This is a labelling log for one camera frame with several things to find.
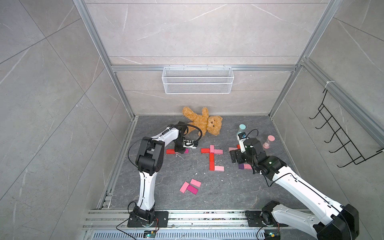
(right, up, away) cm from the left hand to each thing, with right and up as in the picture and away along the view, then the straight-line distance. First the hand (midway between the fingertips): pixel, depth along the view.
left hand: (182, 145), depth 101 cm
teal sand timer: (+41, +13, 0) cm, 43 cm away
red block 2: (+16, -3, -3) cm, 16 cm away
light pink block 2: (+25, -4, -3) cm, 25 cm away
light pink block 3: (+24, -13, -11) cm, 30 cm away
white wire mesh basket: (+11, +45, 0) cm, 47 cm away
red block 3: (+20, -7, -6) cm, 22 cm away
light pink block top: (+34, -2, -1) cm, 34 cm away
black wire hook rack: (+76, +5, -37) cm, 85 cm away
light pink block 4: (+3, -22, -18) cm, 28 cm away
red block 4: (+19, -12, -8) cm, 24 cm away
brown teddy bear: (+21, +15, +2) cm, 26 cm away
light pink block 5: (+9, -19, -17) cm, 28 cm away
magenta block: (+3, -3, -3) cm, 6 cm away
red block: (-8, -4, -1) cm, 9 cm away
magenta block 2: (+7, -23, -18) cm, 30 cm away
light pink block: (+21, -2, -2) cm, 21 cm away
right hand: (+34, +1, -21) cm, 40 cm away
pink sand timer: (+58, +6, -6) cm, 59 cm away
